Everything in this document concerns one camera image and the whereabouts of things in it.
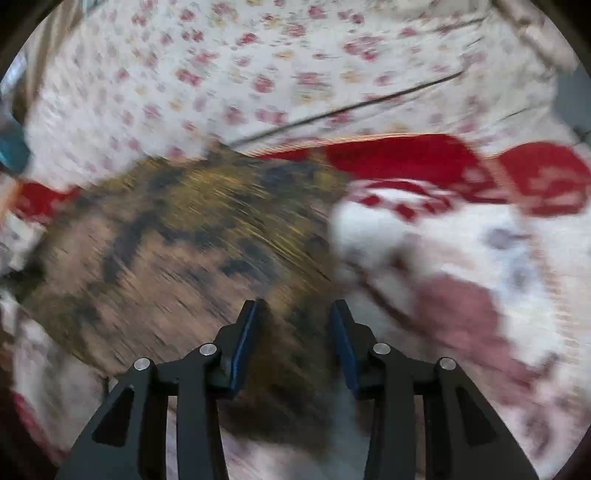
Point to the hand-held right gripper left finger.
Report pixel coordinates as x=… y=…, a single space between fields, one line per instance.
x=241 y=350

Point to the dark floral patterned garment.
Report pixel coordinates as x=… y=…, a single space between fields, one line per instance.
x=184 y=249

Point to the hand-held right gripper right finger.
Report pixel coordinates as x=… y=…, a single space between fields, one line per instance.
x=347 y=355

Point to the teal object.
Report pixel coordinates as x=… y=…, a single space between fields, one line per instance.
x=11 y=147

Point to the white floral quilt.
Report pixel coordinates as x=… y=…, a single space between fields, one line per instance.
x=277 y=69

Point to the red and white floral blanket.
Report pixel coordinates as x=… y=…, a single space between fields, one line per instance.
x=471 y=258

